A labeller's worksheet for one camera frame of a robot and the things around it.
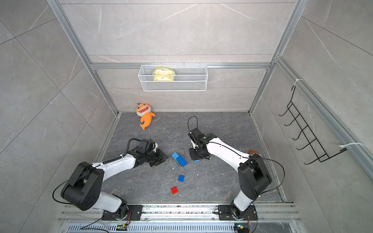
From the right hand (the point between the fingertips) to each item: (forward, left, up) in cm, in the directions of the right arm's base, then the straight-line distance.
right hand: (195, 156), depth 86 cm
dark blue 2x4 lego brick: (-2, +10, -1) cm, 10 cm away
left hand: (+2, +16, -2) cm, 16 cm away
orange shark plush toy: (+40, +39, +1) cm, 55 cm away
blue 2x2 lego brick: (-11, +9, -6) cm, 15 cm away
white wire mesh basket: (+50, +5, +22) cm, 55 cm away
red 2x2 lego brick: (-17, +12, -7) cm, 22 cm away
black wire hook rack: (-10, -53, +23) cm, 58 cm away
